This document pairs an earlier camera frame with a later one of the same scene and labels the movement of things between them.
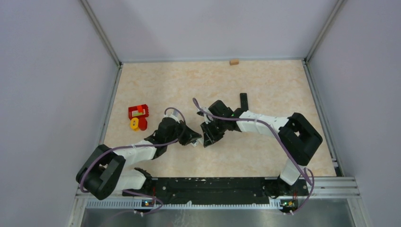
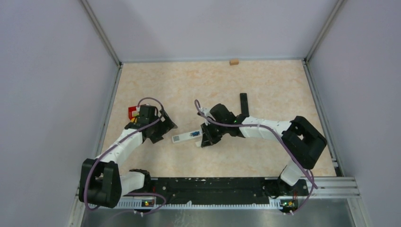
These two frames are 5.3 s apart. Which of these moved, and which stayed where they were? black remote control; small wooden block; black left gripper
Moved: black left gripper
Stayed: small wooden block; black remote control
